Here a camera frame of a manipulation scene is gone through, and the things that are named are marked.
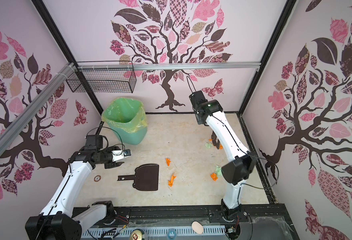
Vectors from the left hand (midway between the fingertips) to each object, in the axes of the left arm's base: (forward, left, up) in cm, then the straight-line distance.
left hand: (119, 156), depth 80 cm
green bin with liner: (+34, +4, -5) cm, 35 cm away
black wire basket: (+47, +17, +20) cm, 54 cm away
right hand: (+18, -50, +15) cm, 55 cm away
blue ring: (-34, -30, -14) cm, 47 cm away
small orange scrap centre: (+3, -26, -13) cm, 29 cm away
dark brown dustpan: (-6, -13, -15) cm, 21 cm away
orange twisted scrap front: (-10, -28, -14) cm, 33 cm away
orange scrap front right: (-7, -54, -12) cm, 56 cm away
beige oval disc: (-32, -42, -12) cm, 54 cm away
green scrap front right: (-3, -57, -12) cm, 58 cm away
